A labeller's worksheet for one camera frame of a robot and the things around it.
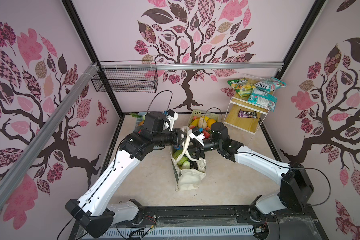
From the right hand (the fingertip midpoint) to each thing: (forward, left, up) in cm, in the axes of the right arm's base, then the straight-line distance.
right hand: (183, 149), depth 69 cm
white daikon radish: (-1, -1, -16) cm, 16 cm away
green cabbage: (+1, +2, -17) cm, 18 cm away
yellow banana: (+36, -9, -22) cm, 43 cm away
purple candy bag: (+31, -42, -9) cm, 53 cm away
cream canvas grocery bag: (-10, -3, -13) cm, 16 cm away
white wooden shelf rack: (+24, -41, -12) cm, 49 cm away
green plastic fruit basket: (+45, -12, -22) cm, 51 cm away
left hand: (+1, -2, +7) cm, 7 cm away
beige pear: (+32, -13, -19) cm, 39 cm away
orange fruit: (+36, -20, -21) cm, 46 cm away
